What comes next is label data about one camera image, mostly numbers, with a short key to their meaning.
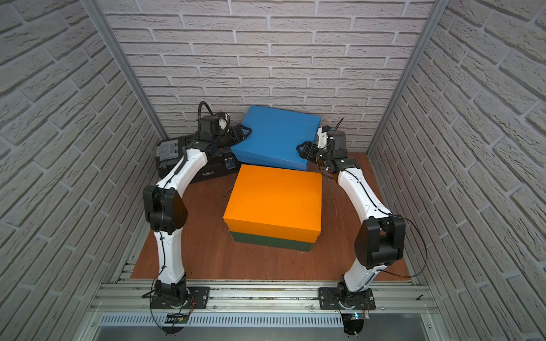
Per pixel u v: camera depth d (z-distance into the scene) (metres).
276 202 0.78
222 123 0.74
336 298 0.73
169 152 0.95
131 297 0.76
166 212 0.55
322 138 0.76
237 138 0.81
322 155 0.72
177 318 0.72
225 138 0.80
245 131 0.86
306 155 0.75
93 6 0.69
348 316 0.71
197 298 0.73
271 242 0.78
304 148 0.76
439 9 0.69
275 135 0.87
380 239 0.45
